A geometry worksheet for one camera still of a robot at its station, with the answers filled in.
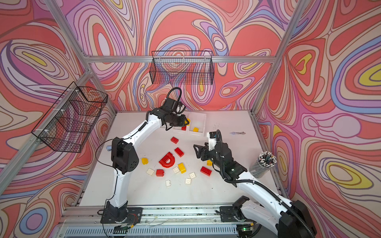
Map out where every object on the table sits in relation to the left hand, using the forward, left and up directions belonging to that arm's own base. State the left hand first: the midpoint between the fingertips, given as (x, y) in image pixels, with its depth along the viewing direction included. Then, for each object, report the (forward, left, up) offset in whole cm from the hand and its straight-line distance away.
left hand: (189, 122), depth 91 cm
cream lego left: (-25, +23, -16) cm, 37 cm away
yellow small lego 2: (-19, -13, -16) cm, 28 cm away
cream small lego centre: (-23, +8, -16) cm, 30 cm away
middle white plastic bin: (+5, +8, -14) cm, 16 cm away
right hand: (-18, -6, 0) cm, 19 cm away
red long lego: (+7, +4, -14) cm, 16 cm away
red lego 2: (-11, +7, -16) cm, 21 cm away
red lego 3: (-24, -10, -17) cm, 31 cm away
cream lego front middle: (-30, +1, -17) cm, 34 cm away
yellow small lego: (+7, -5, -15) cm, 18 cm away
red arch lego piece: (-17, +13, -18) cm, 28 cm away
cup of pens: (-26, -39, 0) cm, 47 cm away
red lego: (-2, +10, -16) cm, 19 cm away
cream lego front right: (-26, -2, -17) cm, 31 cm away
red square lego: (-25, +18, -18) cm, 35 cm away
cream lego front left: (-31, +12, -18) cm, 37 cm away
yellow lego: (-2, +2, +3) cm, 4 cm away
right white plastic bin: (+14, -6, -13) cm, 20 cm away
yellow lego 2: (-22, +4, -16) cm, 28 cm away
